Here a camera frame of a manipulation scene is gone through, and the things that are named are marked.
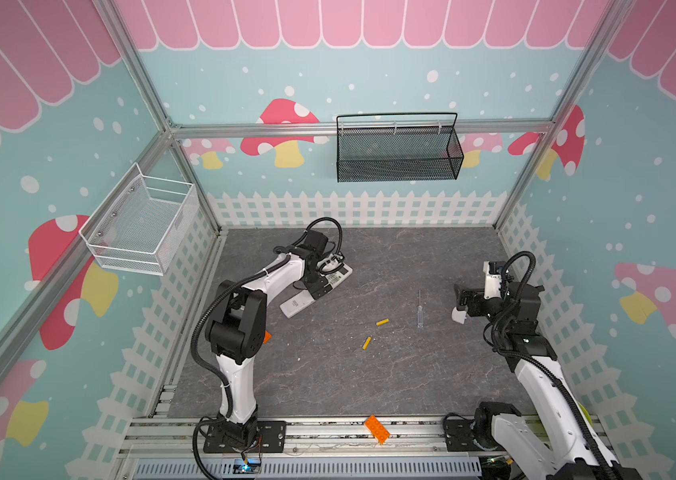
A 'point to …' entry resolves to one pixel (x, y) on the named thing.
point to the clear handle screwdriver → (420, 315)
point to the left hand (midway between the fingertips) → (327, 340)
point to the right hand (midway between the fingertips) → (430, 300)
